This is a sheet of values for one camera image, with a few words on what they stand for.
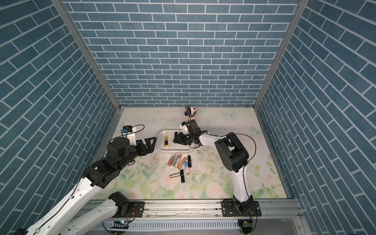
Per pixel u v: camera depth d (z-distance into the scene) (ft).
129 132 1.96
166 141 3.18
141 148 2.01
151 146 2.10
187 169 2.84
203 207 2.48
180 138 2.80
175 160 2.99
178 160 2.98
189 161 2.95
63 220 1.37
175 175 2.77
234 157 1.78
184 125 2.99
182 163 2.92
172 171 2.85
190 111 3.44
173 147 3.14
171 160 2.98
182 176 2.77
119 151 1.66
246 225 2.41
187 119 3.30
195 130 2.61
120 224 2.37
